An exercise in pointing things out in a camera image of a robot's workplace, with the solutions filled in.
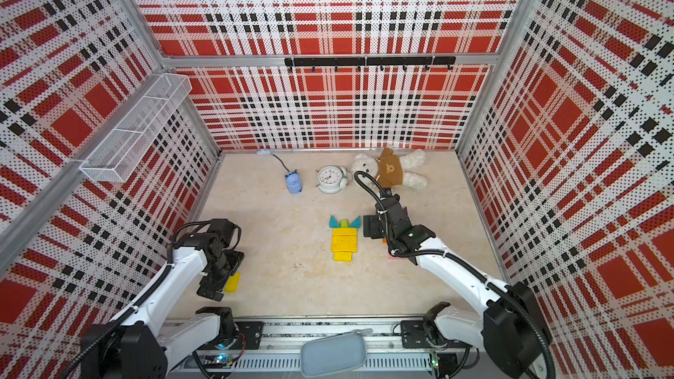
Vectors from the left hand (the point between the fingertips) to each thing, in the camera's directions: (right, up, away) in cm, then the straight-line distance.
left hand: (238, 275), depth 80 cm
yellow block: (+2, +1, -8) cm, 9 cm away
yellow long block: (+33, +10, +15) cm, 37 cm away
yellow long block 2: (+33, +6, +11) cm, 35 cm away
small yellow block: (+32, +3, +8) cm, 33 cm away
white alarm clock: (+27, +30, +26) cm, 48 cm away
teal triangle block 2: (+37, +13, +18) cm, 43 cm away
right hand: (+45, +17, +4) cm, 48 cm away
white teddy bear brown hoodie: (+51, +33, +24) cm, 65 cm away
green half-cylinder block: (+33, +13, +16) cm, 39 cm away
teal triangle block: (+28, +14, +15) cm, 35 cm away
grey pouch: (+31, -17, -11) cm, 37 cm away
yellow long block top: (+33, +8, +12) cm, 36 cm away
